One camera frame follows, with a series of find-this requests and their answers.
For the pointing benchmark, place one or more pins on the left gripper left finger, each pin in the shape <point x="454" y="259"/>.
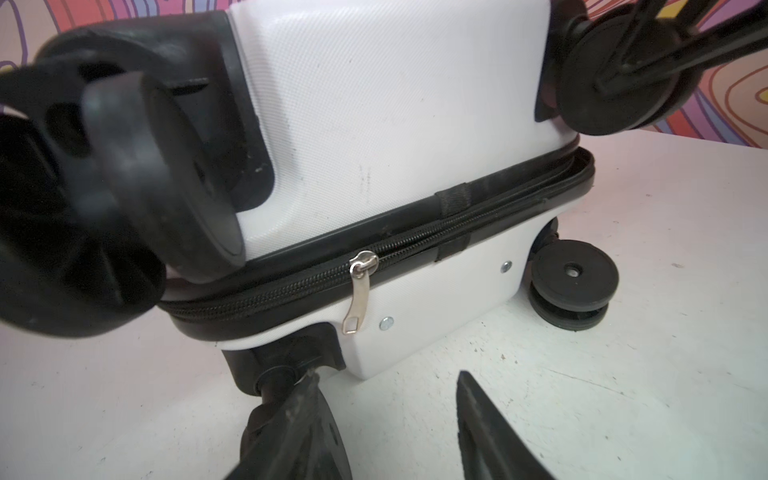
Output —
<point x="292" y="434"/>

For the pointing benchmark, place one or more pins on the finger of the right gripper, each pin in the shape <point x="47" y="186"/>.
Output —
<point x="736" y="37"/>
<point x="662" y="64"/>

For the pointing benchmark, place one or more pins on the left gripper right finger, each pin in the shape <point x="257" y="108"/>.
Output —
<point x="489" y="447"/>

